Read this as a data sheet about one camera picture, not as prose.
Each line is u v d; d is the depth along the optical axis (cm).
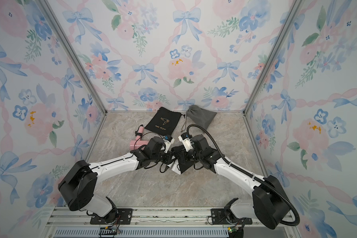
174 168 82
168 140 76
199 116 107
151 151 66
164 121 113
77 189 44
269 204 41
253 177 45
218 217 73
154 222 73
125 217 74
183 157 70
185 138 72
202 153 63
